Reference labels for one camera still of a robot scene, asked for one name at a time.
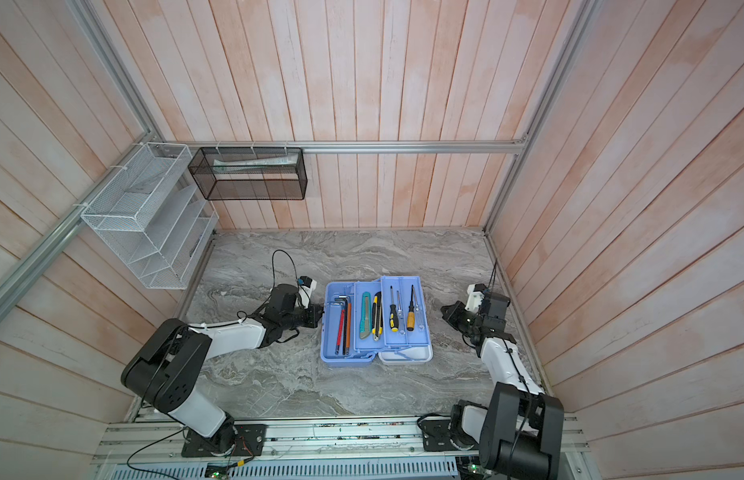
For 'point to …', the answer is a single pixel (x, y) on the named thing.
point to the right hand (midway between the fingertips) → (443, 306)
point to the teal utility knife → (366, 315)
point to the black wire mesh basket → (250, 173)
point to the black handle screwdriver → (393, 315)
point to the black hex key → (345, 300)
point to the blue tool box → (359, 319)
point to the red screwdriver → (340, 331)
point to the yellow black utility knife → (377, 316)
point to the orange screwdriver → (348, 328)
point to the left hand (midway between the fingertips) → (326, 315)
